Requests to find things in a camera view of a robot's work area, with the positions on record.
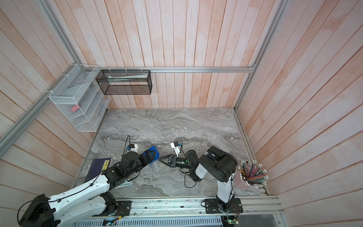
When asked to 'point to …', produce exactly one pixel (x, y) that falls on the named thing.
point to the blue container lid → (157, 154)
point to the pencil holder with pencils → (248, 178)
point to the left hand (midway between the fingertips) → (152, 157)
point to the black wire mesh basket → (125, 82)
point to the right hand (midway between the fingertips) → (159, 161)
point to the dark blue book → (98, 165)
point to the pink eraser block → (74, 108)
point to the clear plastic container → (154, 164)
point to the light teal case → (125, 183)
